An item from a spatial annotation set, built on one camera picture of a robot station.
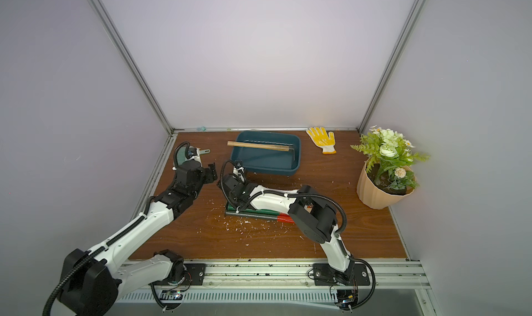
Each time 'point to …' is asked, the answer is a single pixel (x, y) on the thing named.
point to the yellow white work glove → (319, 136)
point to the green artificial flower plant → (391, 152)
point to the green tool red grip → (233, 208)
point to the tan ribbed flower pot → (375, 197)
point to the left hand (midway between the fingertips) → (209, 163)
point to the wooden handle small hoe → (259, 145)
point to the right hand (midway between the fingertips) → (234, 180)
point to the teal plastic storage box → (267, 161)
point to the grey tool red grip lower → (263, 216)
